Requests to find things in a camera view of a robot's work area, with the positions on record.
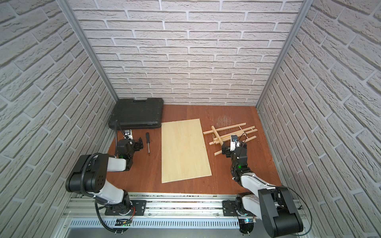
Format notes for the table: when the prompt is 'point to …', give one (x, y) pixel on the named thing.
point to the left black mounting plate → (139, 208)
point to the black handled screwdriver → (147, 138)
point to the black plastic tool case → (131, 113)
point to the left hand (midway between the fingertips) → (134, 136)
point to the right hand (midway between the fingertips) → (234, 141)
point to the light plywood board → (184, 154)
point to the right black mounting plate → (228, 209)
